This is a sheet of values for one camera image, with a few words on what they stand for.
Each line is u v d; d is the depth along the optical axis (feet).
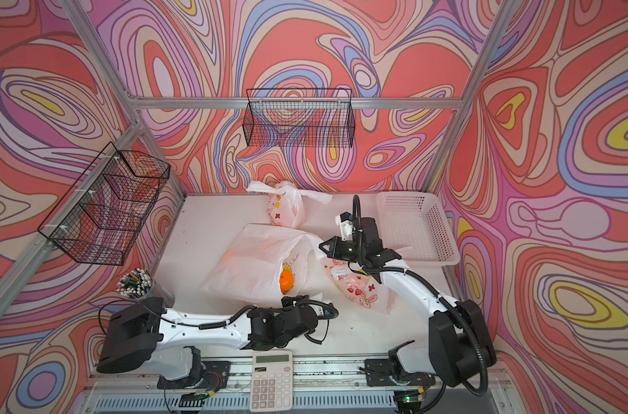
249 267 3.08
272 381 2.34
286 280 2.88
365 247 2.10
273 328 1.89
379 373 2.38
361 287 2.69
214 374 2.40
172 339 1.42
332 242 2.38
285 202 3.15
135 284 2.43
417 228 3.54
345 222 2.49
